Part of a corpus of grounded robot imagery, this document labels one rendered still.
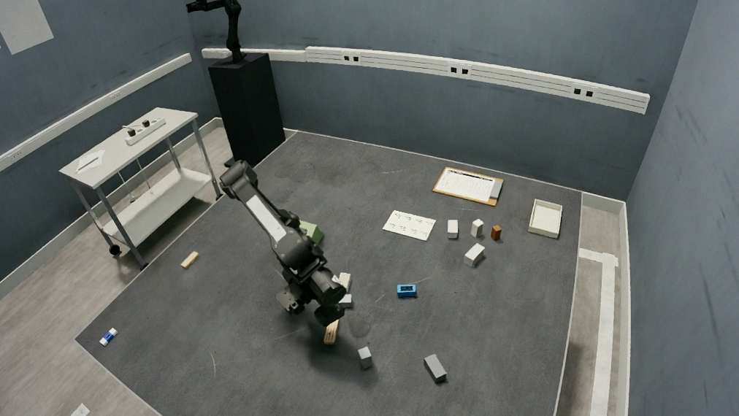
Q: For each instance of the white flat card with black marks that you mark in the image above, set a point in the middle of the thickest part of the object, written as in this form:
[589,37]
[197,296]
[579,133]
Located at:
[409,225]

